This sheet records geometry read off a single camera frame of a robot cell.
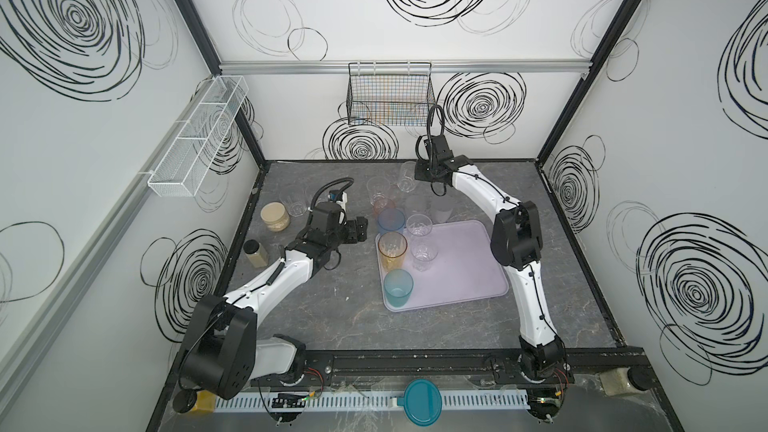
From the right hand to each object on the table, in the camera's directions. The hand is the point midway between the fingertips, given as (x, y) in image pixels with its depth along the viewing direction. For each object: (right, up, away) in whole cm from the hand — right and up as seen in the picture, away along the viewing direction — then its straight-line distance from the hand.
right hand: (417, 168), depth 101 cm
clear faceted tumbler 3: (+1, -27, -9) cm, 29 cm away
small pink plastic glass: (-12, -12, -6) cm, 18 cm away
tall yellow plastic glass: (-9, -25, -12) cm, 29 cm away
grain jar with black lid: (+42, -50, -34) cm, 74 cm away
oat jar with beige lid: (-47, -16, -5) cm, 50 cm away
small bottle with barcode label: (-49, -26, -15) cm, 57 cm away
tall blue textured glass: (-9, -16, -14) cm, 23 cm away
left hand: (-19, -16, -14) cm, 29 cm away
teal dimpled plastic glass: (-7, -34, -18) cm, 39 cm away
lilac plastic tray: (+14, -32, -9) cm, 36 cm away
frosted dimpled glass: (0, -12, -2) cm, 12 cm away
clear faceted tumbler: (-4, -5, +4) cm, 7 cm away
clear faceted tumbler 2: (0, -19, -4) cm, 19 cm away
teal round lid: (-3, -53, -38) cm, 65 cm away
